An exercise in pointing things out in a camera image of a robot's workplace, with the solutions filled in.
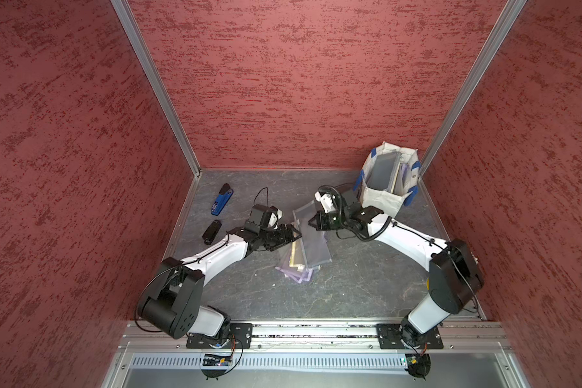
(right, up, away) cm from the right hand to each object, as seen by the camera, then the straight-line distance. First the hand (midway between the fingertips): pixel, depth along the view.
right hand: (310, 226), depth 84 cm
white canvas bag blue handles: (+38, +15, +8) cm, 42 cm away
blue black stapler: (-38, +11, +26) cm, 47 cm away
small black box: (-41, -5, +13) cm, 43 cm away
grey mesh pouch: (+1, -5, -1) cm, 5 cm away
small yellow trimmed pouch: (-4, -13, +4) cm, 14 cm away
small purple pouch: (-4, -18, +1) cm, 19 cm away
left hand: (-6, -6, +1) cm, 8 cm away
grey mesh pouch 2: (+33, +20, +19) cm, 43 cm away
